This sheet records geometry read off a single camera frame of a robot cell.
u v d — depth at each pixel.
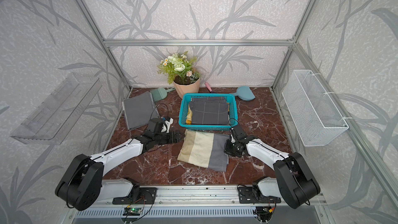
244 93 1.17
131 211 0.71
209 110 1.02
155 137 0.68
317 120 0.59
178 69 0.89
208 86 1.20
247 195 0.73
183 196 0.75
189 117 0.99
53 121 0.67
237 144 0.67
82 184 0.41
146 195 0.73
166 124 0.73
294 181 0.41
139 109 1.07
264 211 0.77
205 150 0.87
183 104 0.99
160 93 1.15
